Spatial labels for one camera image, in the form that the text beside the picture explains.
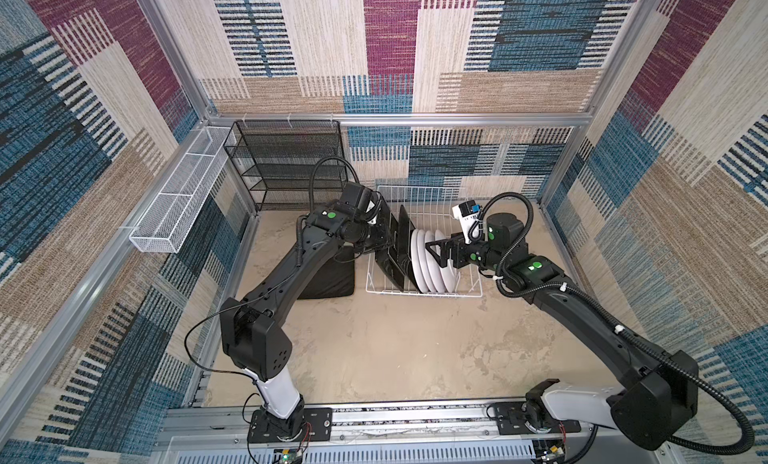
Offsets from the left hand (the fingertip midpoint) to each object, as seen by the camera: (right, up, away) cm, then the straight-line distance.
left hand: (395, 236), depth 79 cm
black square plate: (-19, -14, +21) cm, 31 cm away
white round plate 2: (+11, -9, +5) cm, 16 cm away
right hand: (+11, -2, -3) cm, 12 cm away
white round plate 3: (+16, -12, +8) cm, 21 cm away
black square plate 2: (+3, +2, +10) cm, 11 cm away
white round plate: (+6, -10, +5) cm, 13 cm away
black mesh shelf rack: (-42, +27, +29) cm, 58 cm away
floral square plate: (-2, -6, -1) cm, 6 cm away
